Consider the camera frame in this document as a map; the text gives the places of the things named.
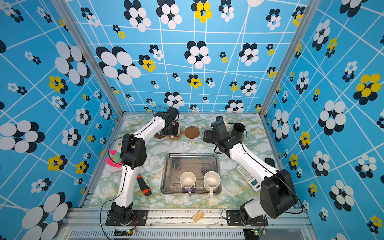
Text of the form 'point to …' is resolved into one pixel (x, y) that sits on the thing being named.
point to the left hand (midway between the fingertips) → (176, 132)
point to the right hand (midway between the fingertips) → (212, 133)
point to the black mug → (238, 130)
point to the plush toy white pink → (115, 160)
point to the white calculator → (253, 181)
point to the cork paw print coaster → (177, 137)
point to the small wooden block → (198, 216)
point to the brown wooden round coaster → (192, 132)
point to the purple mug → (188, 180)
